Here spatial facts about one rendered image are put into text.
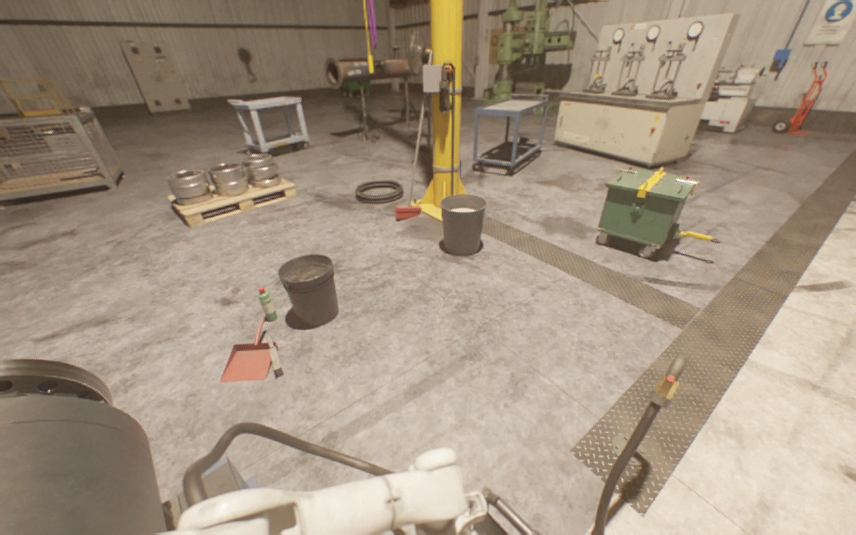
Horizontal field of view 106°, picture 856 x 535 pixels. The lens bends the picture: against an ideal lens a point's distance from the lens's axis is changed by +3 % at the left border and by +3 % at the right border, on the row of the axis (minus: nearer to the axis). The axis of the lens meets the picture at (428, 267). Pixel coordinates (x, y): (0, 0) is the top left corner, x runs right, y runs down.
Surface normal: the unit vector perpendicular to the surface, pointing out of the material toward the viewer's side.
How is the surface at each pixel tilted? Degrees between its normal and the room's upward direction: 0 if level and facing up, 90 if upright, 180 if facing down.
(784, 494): 0
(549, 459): 0
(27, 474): 42
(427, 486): 32
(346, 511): 27
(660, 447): 0
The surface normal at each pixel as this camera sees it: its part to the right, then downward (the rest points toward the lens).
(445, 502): 0.41, -0.53
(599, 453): -0.03, -0.84
